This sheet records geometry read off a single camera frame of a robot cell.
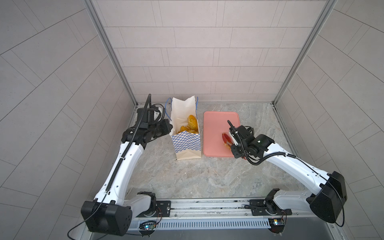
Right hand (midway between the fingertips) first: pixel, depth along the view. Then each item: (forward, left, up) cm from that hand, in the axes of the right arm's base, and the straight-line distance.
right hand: (233, 149), depth 79 cm
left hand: (+9, +29, +15) cm, 34 cm away
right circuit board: (-32, -15, -13) cm, 38 cm away
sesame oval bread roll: (+22, +22, -2) cm, 31 cm away
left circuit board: (-29, +43, -7) cm, 53 cm away
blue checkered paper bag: (+3, +25, +3) cm, 25 cm away
